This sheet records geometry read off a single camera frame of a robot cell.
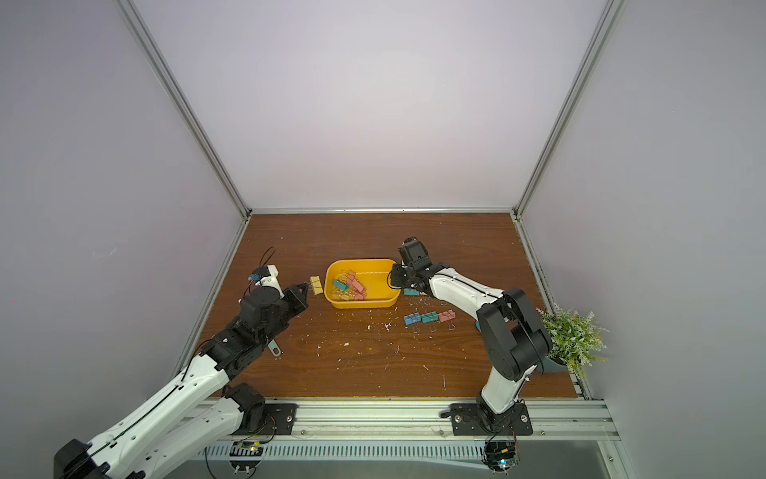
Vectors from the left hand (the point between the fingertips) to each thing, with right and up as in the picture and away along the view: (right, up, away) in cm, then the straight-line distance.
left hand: (313, 283), depth 77 cm
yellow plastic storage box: (+14, -1, +24) cm, 28 cm away
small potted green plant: (+64, -12, -9) cm, 66 cm away
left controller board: (-15, -42, -5) cm, 45 cm away
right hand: (+22, +2, +15) cm, 27 cm away
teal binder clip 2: (+32, -13, +13) cm, 37 cm away
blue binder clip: (+27, -13, +12) cm, 32 cm away
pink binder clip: (+38, -12, +13) cm, 42 cm away
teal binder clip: (+27, -6, +16) cm, 32 cm away
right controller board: (+46, -39, -8) cm, 61 cm away
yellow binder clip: (0, -2, +4) cm, 4 cm away
